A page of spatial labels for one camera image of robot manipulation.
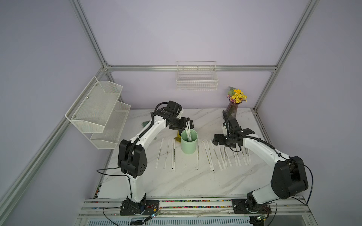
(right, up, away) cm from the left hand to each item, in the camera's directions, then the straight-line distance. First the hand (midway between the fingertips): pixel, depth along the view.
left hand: (184, 127), depth 87 cm
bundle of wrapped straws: (+2, -2, +1) cm, 3 cm away
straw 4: (+25, -21, +5) cm, 33 cm away
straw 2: (+16, -19, +6) cm, 25 cm away
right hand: (+23, -10, +1) cm, 25 cm away
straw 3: (+18, -19, +6) cm, 26 cm away
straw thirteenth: (-7, -18, +6) cm, 21 cm away
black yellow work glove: (-1, +4, -10) cm, 10 cm away
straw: (+9, -19, +6) cm, 22 cm away
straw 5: (+36, -21, +4) cm, 42 cm away
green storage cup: (+3, -13, +4) cm, 14 cm away
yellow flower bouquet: (+35, +22, +8) cm, 42 cm away
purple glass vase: (+35, +12, +17) cm, 41 cm away
